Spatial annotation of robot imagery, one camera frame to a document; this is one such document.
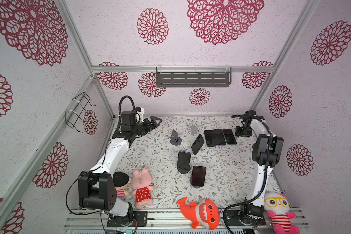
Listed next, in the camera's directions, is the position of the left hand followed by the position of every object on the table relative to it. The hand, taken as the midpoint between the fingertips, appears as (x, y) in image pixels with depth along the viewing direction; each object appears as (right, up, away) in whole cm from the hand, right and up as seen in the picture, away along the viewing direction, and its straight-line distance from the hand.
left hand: (157, 125), depth 83 cm
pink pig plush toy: (-8, -32, -2) cm, 33 cm away
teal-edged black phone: (+51, -8, +24) cm, 57 cm away
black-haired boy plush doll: (-19, -30, -5) cm, 36 cm away
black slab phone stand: (+15, -25, +3) cm, 30 cm away
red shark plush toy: (+25, -42, -14) cm, 51 cm away
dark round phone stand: (+21, -35, 0) cm, 41 cm away
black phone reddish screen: (+23, -28, -5) cm, 36 cm away
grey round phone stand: (+10, -10, +18) cm, 23 cm away
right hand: (+58, -4, +22) cm, 62 cm away
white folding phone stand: (+24, -3, +18) cm, 30 cm away
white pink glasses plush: (+61, -40, -11) cm, 74 cm away
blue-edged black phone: (+43, -8, +26) cm, 51 cm away
